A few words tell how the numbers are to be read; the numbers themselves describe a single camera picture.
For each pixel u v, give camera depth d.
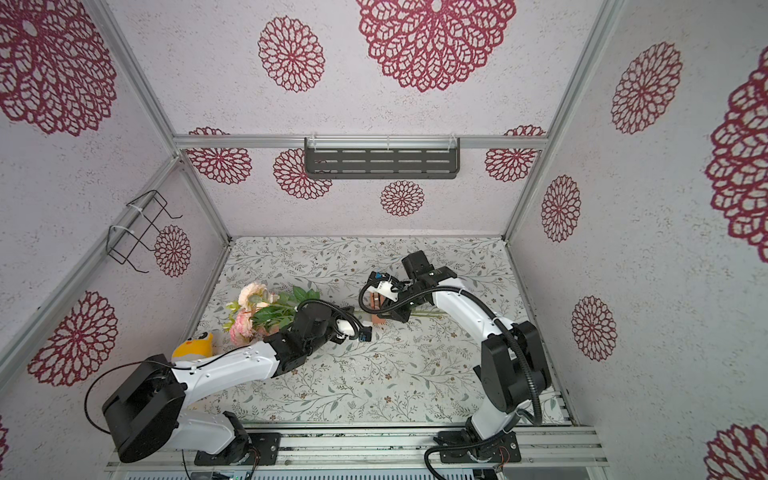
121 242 0.73
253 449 0.73
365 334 0.70
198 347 0.84
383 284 0.75
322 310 0.62
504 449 0.73
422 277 0.63
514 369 0.45
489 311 0.50
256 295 0.76
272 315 0.76
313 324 0.62
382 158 0.95
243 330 0.78
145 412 0.42
